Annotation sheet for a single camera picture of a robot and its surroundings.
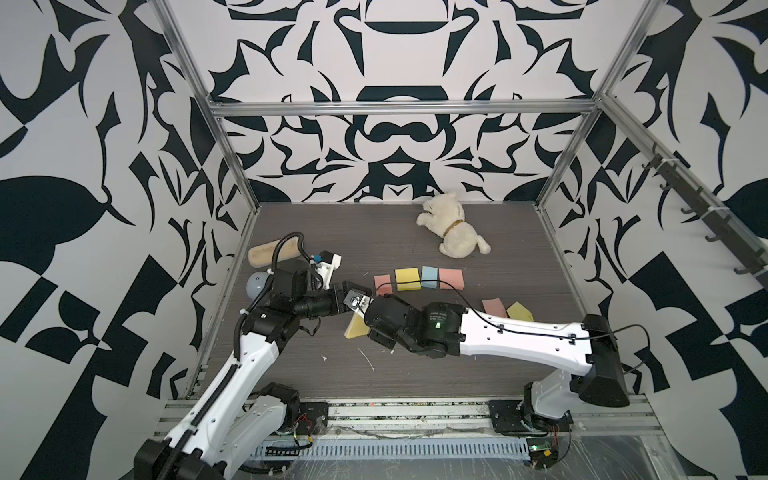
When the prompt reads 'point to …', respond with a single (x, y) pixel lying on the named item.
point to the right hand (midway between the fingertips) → (373, 305)
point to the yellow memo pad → (408, 278)
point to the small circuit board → (543, 452)
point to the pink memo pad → (451, 276)
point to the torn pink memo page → (494, 307)
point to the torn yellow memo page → (518, 311)
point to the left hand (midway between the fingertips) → (363, 290)
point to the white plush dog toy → (444, 215)
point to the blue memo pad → (429, 277)
